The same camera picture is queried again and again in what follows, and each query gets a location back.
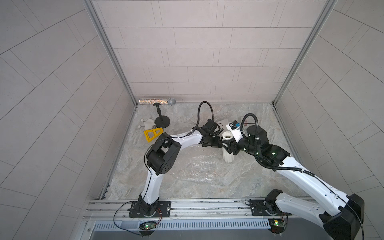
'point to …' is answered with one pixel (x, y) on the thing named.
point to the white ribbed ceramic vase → (227, 156)
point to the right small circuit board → (277, 225)
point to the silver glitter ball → (171, 101)
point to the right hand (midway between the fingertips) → (223, 139)
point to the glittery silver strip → (143, 101)
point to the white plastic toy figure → (149, 124)
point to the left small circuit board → (148, 225)
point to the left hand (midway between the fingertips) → (220, 143)
